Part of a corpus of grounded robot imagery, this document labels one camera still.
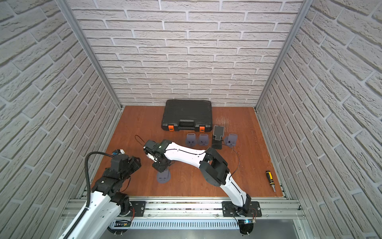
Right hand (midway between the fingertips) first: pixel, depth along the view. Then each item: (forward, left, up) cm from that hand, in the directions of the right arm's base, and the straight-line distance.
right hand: (165, 165), depth 84 cm
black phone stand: (+13, -32, +2) cm, 35 cm away
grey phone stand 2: (+16, -43, -3) cm, 46 cm away
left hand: (+3, +13, +5) cm, 15 cm away
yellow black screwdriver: (-9, -60, -4) cm, 61 cm away
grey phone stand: (+17, -16, 0) cm, 23 cm away
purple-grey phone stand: (+18, -24, -4) cm, 30 cm away
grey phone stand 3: (-6, 0, -3) cm, 6 cm away
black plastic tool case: (+38, -14, +1) cm, 41 cm away
